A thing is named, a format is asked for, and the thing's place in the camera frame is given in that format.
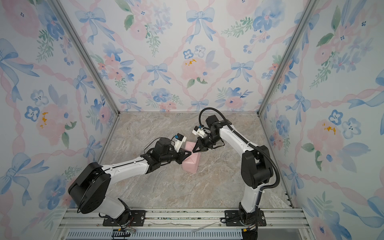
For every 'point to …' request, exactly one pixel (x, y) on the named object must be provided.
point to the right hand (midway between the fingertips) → (194, 150)
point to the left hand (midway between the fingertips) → (192, 152)
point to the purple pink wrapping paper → (190, 164)
